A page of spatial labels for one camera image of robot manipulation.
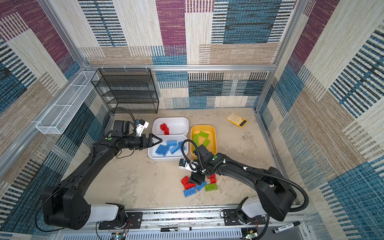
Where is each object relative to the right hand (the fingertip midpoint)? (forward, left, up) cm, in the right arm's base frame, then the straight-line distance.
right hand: (193, 174), depth 82 cm
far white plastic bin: (+39, +11, -6) cm, 41 cm away
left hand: (+13, +18, +15) cm, 27 cm away
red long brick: (-5, +3, -3) cm, 6 cm away
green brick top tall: (+30, -8, -5) cm, 31 cm away
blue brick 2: (+17, +18, -4) cm, 25 cm away
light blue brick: (+18, +12, -4) cm, 22 cm away
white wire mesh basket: (+19, +63, +29) cm, 72 cm away
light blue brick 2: (+22, +9, -3) cm, 24 cm away
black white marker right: (-26, -37, -5) cm, 46 cm away
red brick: (+37, +21, -4) cm, 43 cm away
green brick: (-5, -9, -5) cm, 12 cm away
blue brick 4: (-7, +2, -5) cm, 9 cm away
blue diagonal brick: (-5, -3, -5) cm, 8 cm away
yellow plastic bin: (+33, -12, -3) cm, 35 cm away
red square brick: (-1, +5, -5) cm, 7 cm away
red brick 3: (+1, -11, -6) cm, 12 cm away
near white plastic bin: (+14, +11, -6) cm, 19 cm away
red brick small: (-3, -11, -3) cm, 12 cm away
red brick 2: (+32, +18, -3) cm, 37 cm away
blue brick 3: (+22, +14, -3) cm, 26 cm away
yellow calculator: (+42, -33, -5) cm, 54 cm away
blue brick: (+18, +21, -4) cm, 28 cm away
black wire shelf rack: (+59, +45, +12) cm, 75 cm away
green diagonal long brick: (+23, -9, -5) cm, 26 cm away
